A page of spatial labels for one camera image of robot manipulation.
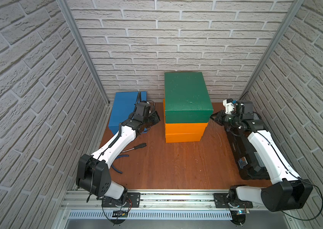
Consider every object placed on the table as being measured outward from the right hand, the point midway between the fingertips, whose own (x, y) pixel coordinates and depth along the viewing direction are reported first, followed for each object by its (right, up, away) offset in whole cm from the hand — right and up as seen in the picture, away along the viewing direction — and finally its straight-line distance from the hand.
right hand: (211, 115), depth 76 cm
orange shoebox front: (-12, -6, +6) cm, 14 cm away
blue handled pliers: (-53, -26, +15) cm, 61 cm away
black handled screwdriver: (-44, -21, +18) cm, 52 cm away
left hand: (-27, +1, +6) cm, 27 cm away
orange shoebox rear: (-16, -13, +13) cm, 25 cm away
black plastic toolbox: (+19, -25, -4) cm, 32 cm away
